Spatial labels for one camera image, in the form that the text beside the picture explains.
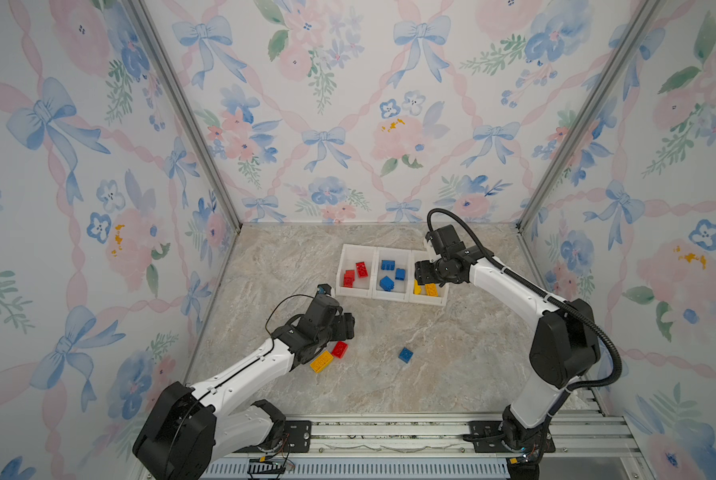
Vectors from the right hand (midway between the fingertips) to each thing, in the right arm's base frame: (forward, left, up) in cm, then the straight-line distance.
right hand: (425, 271), depth 91 cm
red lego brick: (+5, +24, -11) cm, 27 cm away
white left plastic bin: (+1, +19, -11) cm, 22 cm away
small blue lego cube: (-22, +6, -11) cm, 25 cm away
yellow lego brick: (-1, -3, -10) cm, 10 cm away
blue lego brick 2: (+2, +11, -10) cm, 15 cm away
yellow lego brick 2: (-24, +30, -11) cm, 40 cm away
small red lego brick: (+1, +24, -10) cm, 26 cm away
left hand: (-15, +24, -3) cm, 28 cm away
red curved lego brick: (+8, +19, -10) cm, 23 cm away
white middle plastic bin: (0, +7, -11) cm, 13 cm away
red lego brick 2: (-20, +26, -12) cm, 35 cm away
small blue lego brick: (+6, +6, -10) cm, 14 cm away
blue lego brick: (+10, +10, -11) cm, 18 cm away
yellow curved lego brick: (-1, +1, -9) cm, 9 cm away
